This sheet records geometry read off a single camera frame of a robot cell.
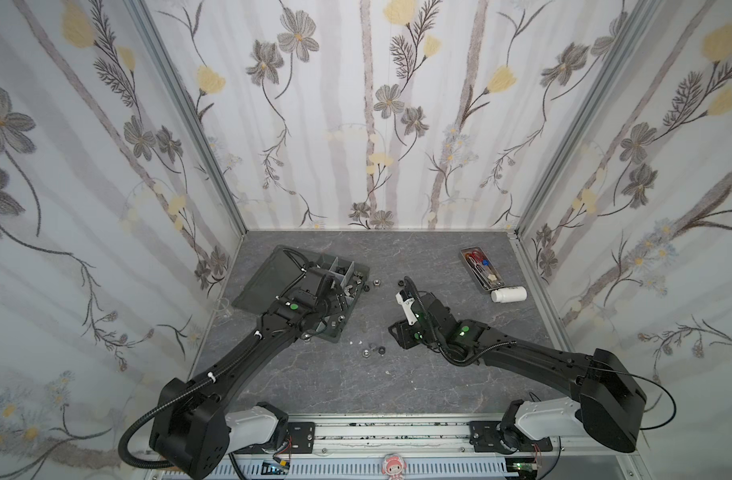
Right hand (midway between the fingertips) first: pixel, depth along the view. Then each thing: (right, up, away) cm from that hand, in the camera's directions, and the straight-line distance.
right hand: (388, 320), depth 80 cm
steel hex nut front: (-7, -12, +9) cm, 16 cm away
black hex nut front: (-2, -11, +9) cm, 14 cm away
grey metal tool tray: (+37, +13, +30) cm, 50 cm away
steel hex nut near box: (-3, +8, +24) cm, 26 cm away
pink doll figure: (+1, -31, -12) cm, 33 cm away
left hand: (-16, +7, +3) cm, 18 cm away
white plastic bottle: (+42, +5, +18) cm, 46 cm away
